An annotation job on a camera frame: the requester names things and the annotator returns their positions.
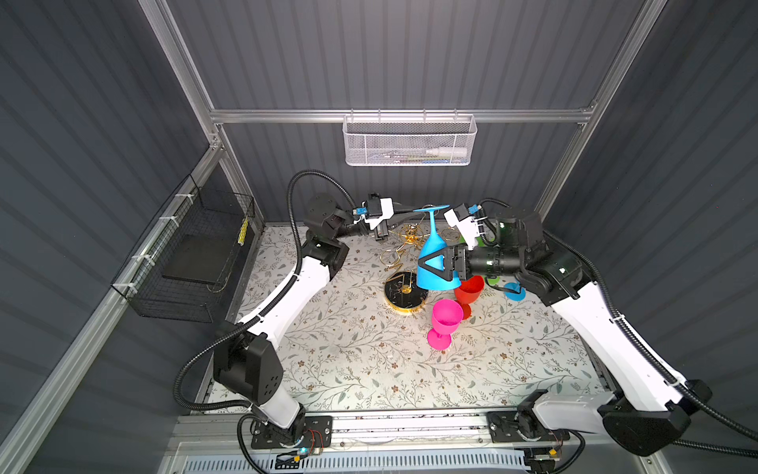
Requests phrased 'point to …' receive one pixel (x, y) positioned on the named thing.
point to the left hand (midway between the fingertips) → (427, 211)
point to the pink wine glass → (447, 315)
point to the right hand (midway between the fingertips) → (432, 260)
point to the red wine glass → (469, 292)
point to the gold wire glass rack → (402, 291)
